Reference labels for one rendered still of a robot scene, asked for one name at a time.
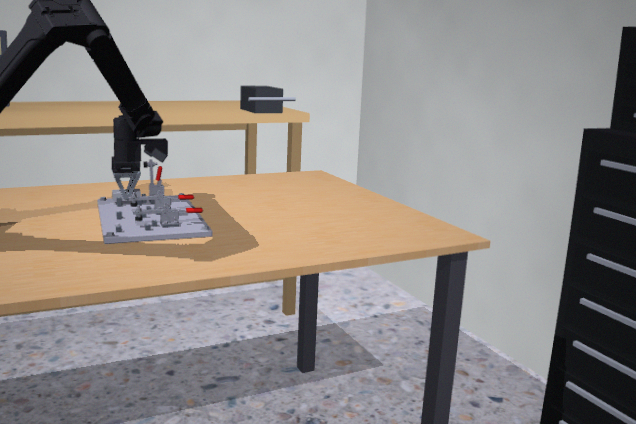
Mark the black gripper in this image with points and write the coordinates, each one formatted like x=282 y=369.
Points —
x=123 y=169

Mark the black toggle clamp with red handle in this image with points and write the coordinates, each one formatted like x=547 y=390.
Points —
x=169 y=216
x=158 y=201

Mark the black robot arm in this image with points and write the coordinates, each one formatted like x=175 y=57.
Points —
x=54 y=22

